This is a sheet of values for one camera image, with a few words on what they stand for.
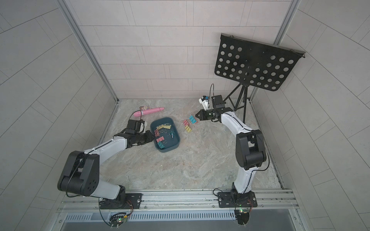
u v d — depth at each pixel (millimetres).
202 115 787
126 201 692
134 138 711
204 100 811
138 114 1030
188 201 721
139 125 738
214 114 683
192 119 910
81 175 424
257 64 738
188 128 972
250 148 482
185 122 1013
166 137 937
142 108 1084
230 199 709
